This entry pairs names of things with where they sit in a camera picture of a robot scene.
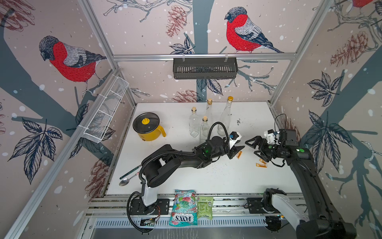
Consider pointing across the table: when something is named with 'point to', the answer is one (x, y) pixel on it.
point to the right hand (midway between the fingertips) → (251, 143)
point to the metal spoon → (125, 181)
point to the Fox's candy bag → (184, 212)
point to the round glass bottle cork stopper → (210, 101)
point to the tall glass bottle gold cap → (230, 98)
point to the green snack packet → (204, 206)
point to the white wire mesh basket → (96, 129)
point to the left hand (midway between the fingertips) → (244, 142)
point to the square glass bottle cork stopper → (205, 118)
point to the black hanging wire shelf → (205, 68)
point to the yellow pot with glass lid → (146, 125)
